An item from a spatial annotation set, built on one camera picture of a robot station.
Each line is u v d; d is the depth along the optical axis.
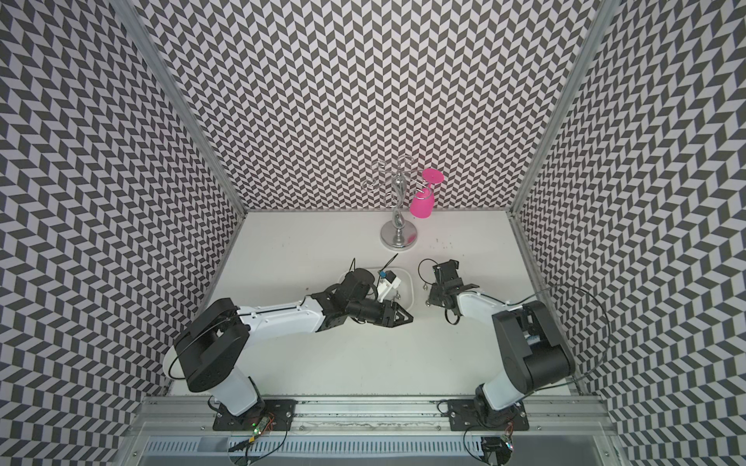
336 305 0.67
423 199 0.94
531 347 0.45
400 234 1.09
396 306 0.73
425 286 0.96
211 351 0.44
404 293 0.96
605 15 0.67
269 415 0.71
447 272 0.74
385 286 0.76
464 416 0.73
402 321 0.75
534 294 0.96
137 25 0.73
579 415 0.76
